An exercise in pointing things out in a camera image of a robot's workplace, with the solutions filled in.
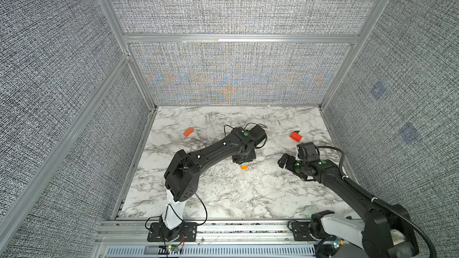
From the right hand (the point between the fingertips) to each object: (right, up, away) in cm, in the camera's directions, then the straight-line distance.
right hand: (285, 164), depth 87 cm
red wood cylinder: (+11, +12, +16) cm, 23 cm away
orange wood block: (-19, -3, +5) cm, 20 cm away
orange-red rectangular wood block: (-52, +15, +19) cm, 57 cm away
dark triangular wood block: (+13, +15, +19) cm, 28 cm away
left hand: (-19, +2, -3) cm, 19 cm away
